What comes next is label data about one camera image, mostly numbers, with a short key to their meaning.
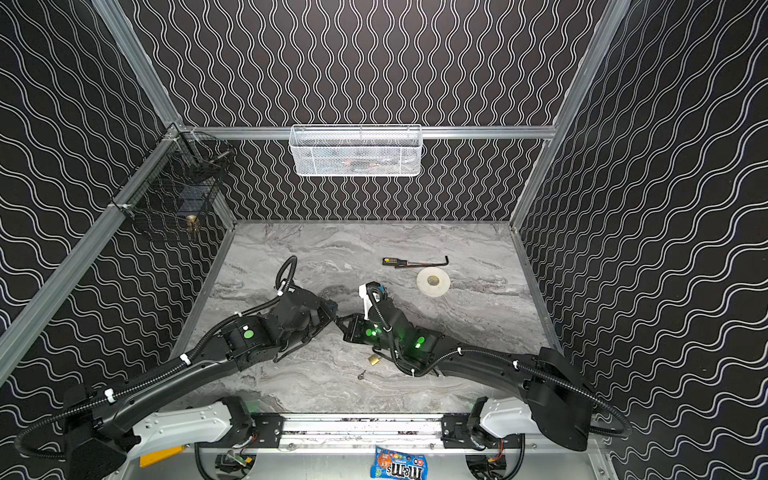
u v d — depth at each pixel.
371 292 0.71
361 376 0.84
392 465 0.69
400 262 1.07
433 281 1.04
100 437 0.39
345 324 0.74
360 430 0.76
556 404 0.40
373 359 0.86
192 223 0.83
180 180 0.98
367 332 0.65
